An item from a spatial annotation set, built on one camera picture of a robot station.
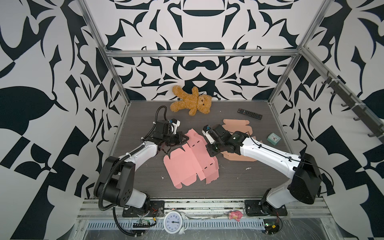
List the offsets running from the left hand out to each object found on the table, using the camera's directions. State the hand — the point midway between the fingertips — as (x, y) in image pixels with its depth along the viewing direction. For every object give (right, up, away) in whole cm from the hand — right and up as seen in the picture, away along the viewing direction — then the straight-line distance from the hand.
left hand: (189, 136), depth 85 cm
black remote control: (+43, +13, +26) cm, 52 cm away
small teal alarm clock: (+54, -4, +13) cm, 56 cm away
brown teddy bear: (+2, +21, +26) cm, 33 cm away
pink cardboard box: (-4, -18, +2) cm, 18 cm away
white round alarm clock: (-6, -37, -17) cm, 41 cm away
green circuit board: (+39, -41, -14) cm, 58 cm away
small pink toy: (+22, -34, -15) cm, 44 cm away
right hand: (+10, -6, -4) cm, 12 cm away
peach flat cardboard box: (+31, +4, +25) cm, 40 cm away
